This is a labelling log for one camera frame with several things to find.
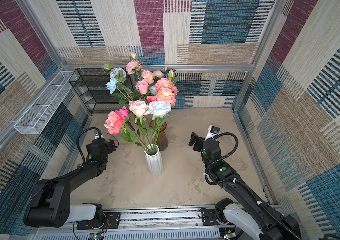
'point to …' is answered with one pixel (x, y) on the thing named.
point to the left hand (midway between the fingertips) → (101, 139)
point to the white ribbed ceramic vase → (154, 160)
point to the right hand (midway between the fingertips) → (199, 136)
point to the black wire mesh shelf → (102, 90)
